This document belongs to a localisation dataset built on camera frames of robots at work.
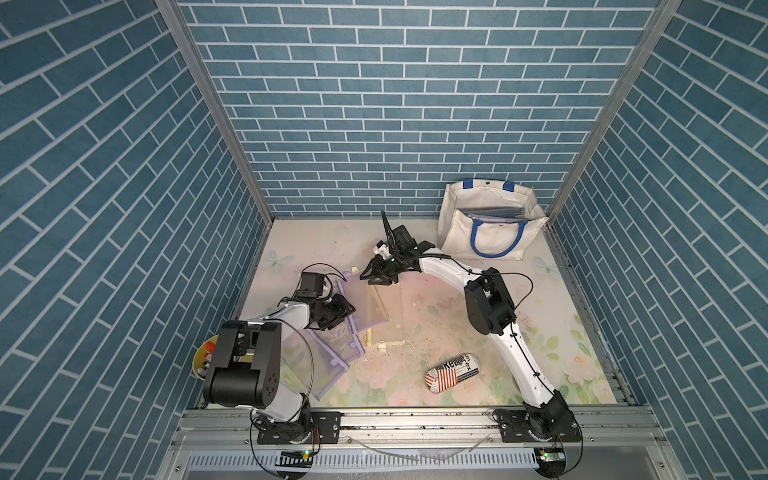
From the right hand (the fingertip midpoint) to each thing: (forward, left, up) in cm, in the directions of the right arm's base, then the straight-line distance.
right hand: (364, 280), depth 95 cm
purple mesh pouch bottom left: (-32, +9, -8) cm, 34 cm away
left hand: (-9, +1, -4) cm, 10 cm away
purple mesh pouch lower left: (-23, +11, -6) cm, 26 cm away
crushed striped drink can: (-25, -27, -4) cm, 38 cm away
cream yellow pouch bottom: (-4, -9, -5) cm, 11 cm away
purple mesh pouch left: (-4, 0, -5) cm, 6 cm away
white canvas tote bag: (+16, -38, +15) cm, 44 cm away
